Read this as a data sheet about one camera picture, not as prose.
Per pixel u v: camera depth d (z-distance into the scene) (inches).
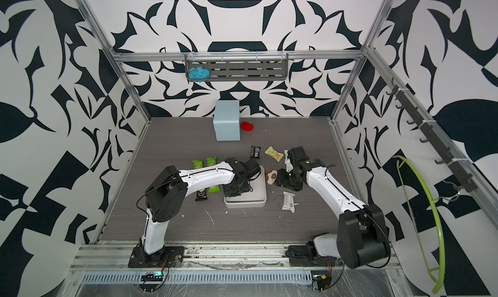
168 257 28.8
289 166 30.7
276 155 40.2
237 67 36.9
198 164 39.0
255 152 41.0
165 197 19.6
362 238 16.2
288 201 34.3
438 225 20.3
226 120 39.7
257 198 34.6
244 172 26.9
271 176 36.3
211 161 39.4
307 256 28.3
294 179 28.0
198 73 36.0
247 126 48.0
